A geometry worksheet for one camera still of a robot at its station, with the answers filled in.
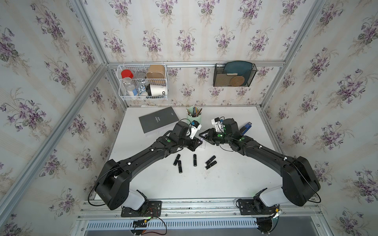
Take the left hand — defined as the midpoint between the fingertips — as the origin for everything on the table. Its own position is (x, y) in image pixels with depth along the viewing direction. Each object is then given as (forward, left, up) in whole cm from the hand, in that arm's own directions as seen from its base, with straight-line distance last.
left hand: (203, 144), depth 79 cm
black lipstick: (-2, +15, -16) cm, 22 cm away
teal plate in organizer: (+46, -28, +18) cm, 57 cm away
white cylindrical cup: (+34, +28, +10) cm, 45 cm away
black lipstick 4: (-2, -6, -15) cm, 16 cm away
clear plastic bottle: (+31, +44, +15) cm, 56 cm away
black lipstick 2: (-6, +13, -16) cm, 21 cm away
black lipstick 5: (-5, -7, -16) cm, 18 cm away
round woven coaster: (+42, -25, +12) cm, 50 cm away
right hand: (+4, +1, +2) cm, 5 cm away
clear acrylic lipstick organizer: (-1, 0, 0) cm, 1 cm away
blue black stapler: (+19, -31, -12) cm, 38 cm away
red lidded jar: (+42, +48, +17) cm, 66 cm away
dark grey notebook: (+29, +31, -13) cm, 44 cm away
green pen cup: (+28, +4, -6) cm, 29 cm away
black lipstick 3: (-3, +4, -15) cm, 16 cm away
